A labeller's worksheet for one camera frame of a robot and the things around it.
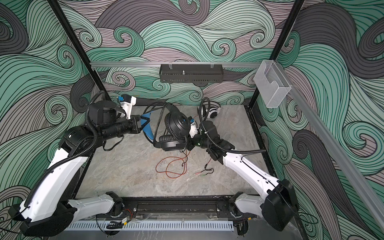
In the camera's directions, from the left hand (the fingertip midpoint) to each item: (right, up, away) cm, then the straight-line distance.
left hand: (149, 118), depth 60 cm
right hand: (+12, -9, +13) cm, 20 cm away
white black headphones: (+31, +7, +47) cm, 57 cm away
